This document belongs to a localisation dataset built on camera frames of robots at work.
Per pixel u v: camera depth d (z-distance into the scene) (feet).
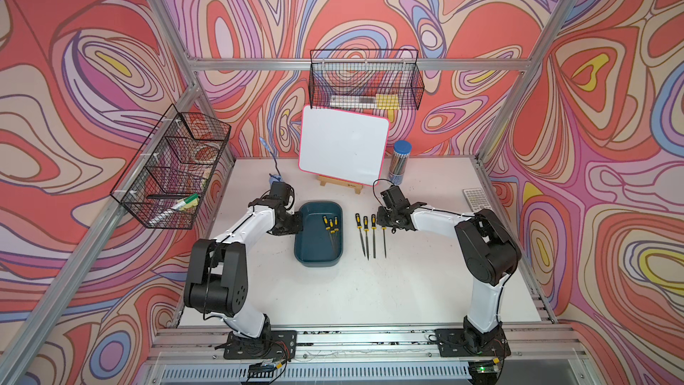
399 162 3.31
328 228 3.14
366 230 3.16
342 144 3.39
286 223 2.56
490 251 1.68
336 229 3.14
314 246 3.06
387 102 2.69
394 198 2.57
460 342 2.35
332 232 3.13
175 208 2.32
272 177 3.32
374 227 3.18
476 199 3.43
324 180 3.54
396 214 2.52
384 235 3.14
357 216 3.31
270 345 2.27
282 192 2.42
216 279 1.50
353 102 2.70
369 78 3.15
